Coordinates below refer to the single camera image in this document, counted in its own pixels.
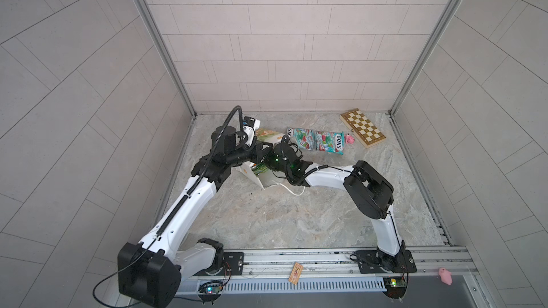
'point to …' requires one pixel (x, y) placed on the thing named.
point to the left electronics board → (210, 289)
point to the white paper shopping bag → (267, 177)
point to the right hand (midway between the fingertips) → (253, 153)
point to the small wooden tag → (295, 273)
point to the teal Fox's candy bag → (339, 142)
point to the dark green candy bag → (260, 168)
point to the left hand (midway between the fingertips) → (276, 144)
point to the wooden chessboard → (366, 132)
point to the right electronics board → (395, 286)
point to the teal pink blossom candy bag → (305, 138)
